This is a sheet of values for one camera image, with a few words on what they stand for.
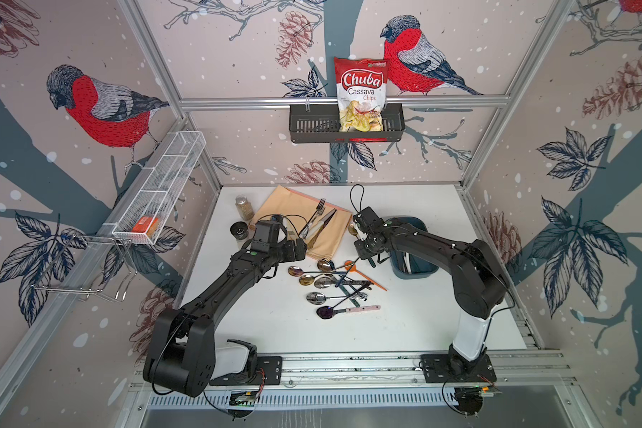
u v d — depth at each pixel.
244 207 1.04
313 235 1.03
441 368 0.72
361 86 0.83
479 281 0.49
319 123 0.95
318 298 0.85
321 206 1.13
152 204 0.75
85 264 0.56
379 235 0.68
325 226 1.07
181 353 0.41
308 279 0.90
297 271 0.92
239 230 0.91
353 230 0.98
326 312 0.82
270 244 0.67
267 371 0.73
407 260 0.94
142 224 0.67
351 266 0.95
